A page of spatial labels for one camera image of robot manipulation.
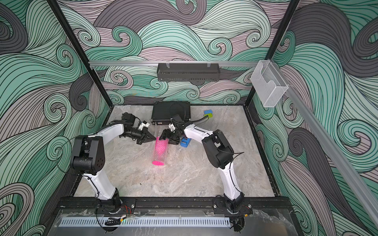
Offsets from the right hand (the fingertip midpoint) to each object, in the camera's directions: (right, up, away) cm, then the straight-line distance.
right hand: (161, 141), depth 92 cm
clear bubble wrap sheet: (+4, -11, -6) cm, 13 cm away
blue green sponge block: (+34, +19, +22) cm, 45 cm away
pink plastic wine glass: (0, -5, -5) cm, 7 cm away
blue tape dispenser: (+15, 0, +1) cm, 15 cm away
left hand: (-3, +3, -5) cm, 7 cm away
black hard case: (-2, +20, +17) cm, 27 cm away
